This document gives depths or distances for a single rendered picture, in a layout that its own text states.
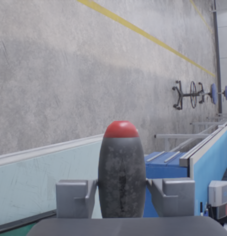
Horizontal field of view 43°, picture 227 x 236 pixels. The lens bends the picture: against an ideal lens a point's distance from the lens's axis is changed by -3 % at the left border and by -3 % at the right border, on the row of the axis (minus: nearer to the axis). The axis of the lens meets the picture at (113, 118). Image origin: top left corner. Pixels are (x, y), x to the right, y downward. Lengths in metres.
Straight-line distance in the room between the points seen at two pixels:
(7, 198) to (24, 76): 1.54
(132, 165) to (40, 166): 0.25
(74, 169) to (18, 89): 1.38
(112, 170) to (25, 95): 1.70
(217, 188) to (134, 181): 2.06
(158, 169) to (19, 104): 0.89
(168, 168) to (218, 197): 0.64
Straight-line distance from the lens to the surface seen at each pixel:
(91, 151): 0.50
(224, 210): 2.35
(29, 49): 1.93
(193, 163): 1.68
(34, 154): 0.39
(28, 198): 0.38
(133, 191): 0.16
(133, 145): 0.16
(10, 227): 0.35
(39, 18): 2.05
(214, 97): 4.81
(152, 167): 1.75
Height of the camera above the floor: 1.25
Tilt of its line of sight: 26 degrees down
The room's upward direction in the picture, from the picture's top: 88 degrees clockwise
